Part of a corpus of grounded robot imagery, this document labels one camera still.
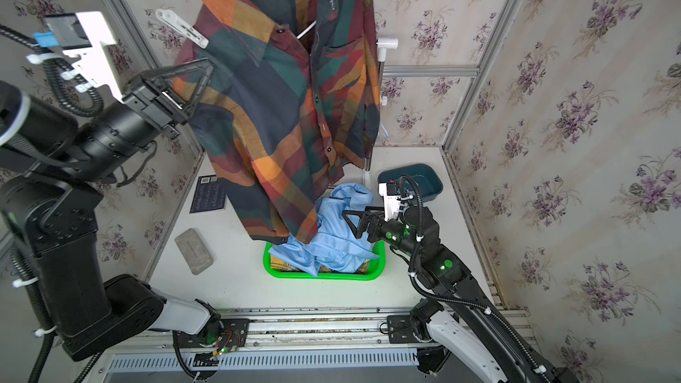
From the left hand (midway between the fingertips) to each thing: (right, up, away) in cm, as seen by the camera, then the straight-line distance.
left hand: (207, 63), depth 33 cm
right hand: (+22, -24, +34) cm, 47 cm away
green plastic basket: (+27, -43, +43) cm, 67 cm away
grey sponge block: (-32, -40, +53) cm, 74 cm away
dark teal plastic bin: (+50, -18, +75) cm, 92 cm away
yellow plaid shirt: (-1, -41, +44) cm, 60 cm away
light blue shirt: (+15, -35, +42) cm, 57 cm away
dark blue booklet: (-35, -23, +69) cm, 81 cm away
